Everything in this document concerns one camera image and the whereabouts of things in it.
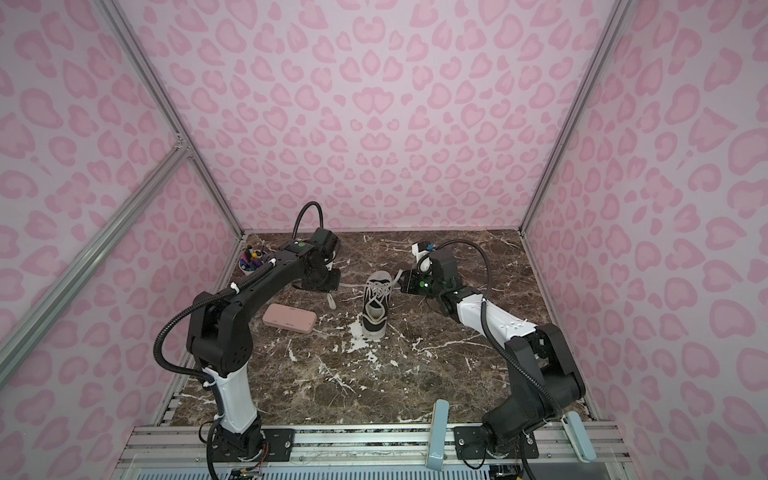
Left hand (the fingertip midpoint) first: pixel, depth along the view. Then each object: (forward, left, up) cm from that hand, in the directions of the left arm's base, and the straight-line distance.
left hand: (332, 282), depth 91 cm
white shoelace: (+1, -14, -7) cm, 15 cm away
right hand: (-3, -20, +7) cm, 21 cm away
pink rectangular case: (-7, +14, -9) cm, 18 cm away
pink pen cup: (+5, +27, -1) cm, 27 cm away
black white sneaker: (-12, -13, -6) cm, 19 cm away
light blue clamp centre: (-40, -29, -6) cm, 50 cm away
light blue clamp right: (-41, -62, -7) cm, 74 cm away
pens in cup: (+8, +27, +2) cm, 28 cm away
